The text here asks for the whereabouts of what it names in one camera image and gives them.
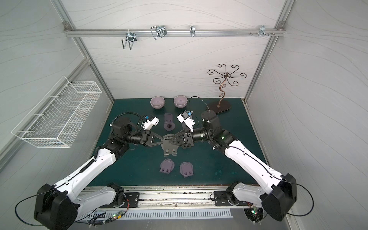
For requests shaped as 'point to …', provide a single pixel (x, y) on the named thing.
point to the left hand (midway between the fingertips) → (163, 144)
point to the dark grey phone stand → (167, 147)
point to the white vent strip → (166, 213)
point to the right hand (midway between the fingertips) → (171, 141)
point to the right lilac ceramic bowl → (180, 101)
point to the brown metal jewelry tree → (221, 106)
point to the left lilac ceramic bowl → (157, 102)
